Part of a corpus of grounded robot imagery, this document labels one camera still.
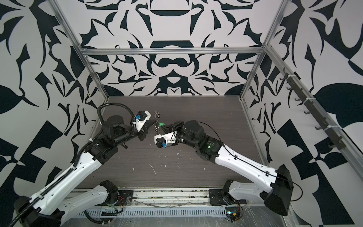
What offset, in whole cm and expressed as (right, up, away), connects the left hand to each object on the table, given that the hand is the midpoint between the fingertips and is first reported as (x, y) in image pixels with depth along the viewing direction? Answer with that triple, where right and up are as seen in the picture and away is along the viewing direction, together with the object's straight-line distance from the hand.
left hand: (152, 116), depth 68 cm
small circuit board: (+39, -48, +3) cm, 62 cm away
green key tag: (+4, -3, -1) cm, 5 cm away
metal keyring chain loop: (+2, -3, -1) cm, 4 cm away
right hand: (+6, -2, -3) cm, 7 cm away
